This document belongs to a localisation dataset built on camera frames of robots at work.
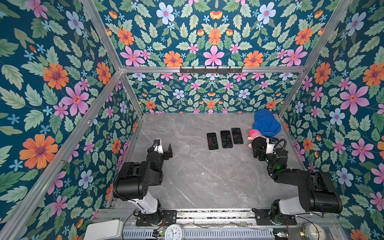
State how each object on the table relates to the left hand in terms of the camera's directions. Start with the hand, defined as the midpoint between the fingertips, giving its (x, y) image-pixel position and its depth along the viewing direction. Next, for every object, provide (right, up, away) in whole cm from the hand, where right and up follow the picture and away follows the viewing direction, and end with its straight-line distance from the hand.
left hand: (162, 141), depth 90 cm
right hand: (+62, -3, +2) cm, 62 cm away
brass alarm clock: (+73, -38, -24) cm, 86 cm away
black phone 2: (+49, +3, +15) cm, 52 cm away
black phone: (+31, 0, +4) cm, 31 cm away
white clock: (+12, -39, -24) cm, 47 cm away
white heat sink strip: (+49, -43, -20) cm, 68 cm away
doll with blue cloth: (+73, +10, +21) cm, 76 cm away
